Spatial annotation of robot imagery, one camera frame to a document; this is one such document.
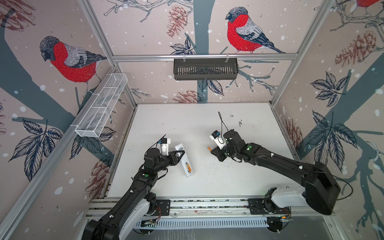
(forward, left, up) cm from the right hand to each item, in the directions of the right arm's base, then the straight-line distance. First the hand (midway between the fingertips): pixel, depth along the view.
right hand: (211, 152), depth 82 cm
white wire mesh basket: (+14, +60, +22) cm, 66 cm away
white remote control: (-6, +15, 0) cm, 16 cm away
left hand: (-3, +15, +4) cm, 16 cm away
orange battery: (-8, +12, -3) cm, 15 cm away
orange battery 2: (+1, +1, +2) cm, 2 cm away
